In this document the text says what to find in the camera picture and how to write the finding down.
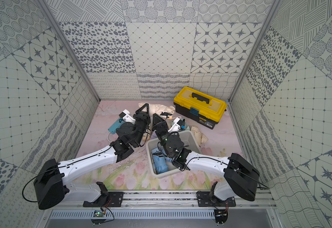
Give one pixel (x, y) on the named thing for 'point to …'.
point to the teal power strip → (115, 125)
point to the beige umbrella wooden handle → (158, 109)
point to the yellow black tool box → (199, 107)
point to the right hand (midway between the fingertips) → (154, 118)
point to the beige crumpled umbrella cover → (200, 137)
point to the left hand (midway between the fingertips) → (148, 102)
